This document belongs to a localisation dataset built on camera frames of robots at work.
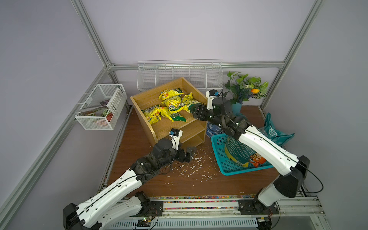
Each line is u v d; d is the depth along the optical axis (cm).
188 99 75
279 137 74
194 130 85
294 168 42
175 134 61
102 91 85
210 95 64
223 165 89
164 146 51
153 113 68
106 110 76
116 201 45
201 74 99
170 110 67
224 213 74
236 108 97
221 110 53
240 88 81
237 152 78
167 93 77
